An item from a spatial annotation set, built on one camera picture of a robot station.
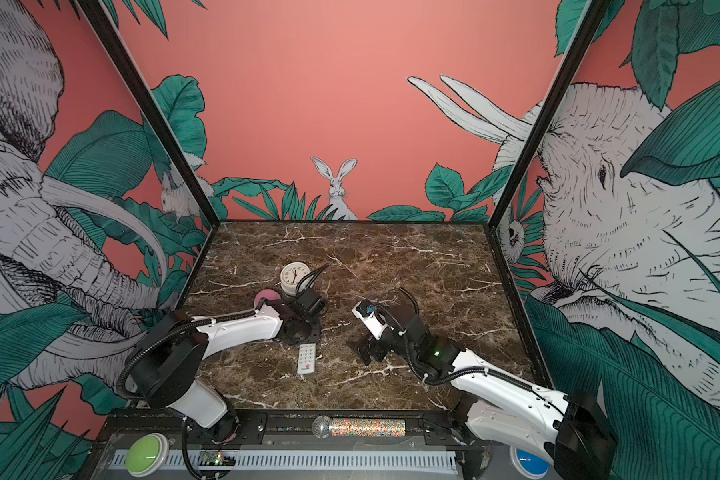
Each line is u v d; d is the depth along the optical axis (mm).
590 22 703
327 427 714
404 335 555
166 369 443
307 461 701
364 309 647
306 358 837
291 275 1003
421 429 744
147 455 707
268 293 980
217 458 700
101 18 705
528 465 697
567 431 405
